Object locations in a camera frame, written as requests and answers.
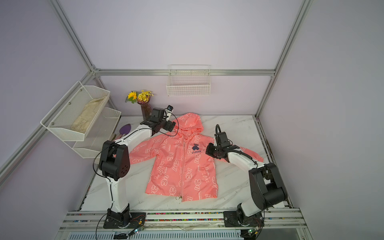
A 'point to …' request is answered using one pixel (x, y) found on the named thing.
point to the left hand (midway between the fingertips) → (166, 121)
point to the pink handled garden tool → (118, 136)
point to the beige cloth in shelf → (84, 119)
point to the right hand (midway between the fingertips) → (206, 152)
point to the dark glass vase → (147, 111)
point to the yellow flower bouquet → (142, 97)
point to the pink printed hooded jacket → (181, 168)
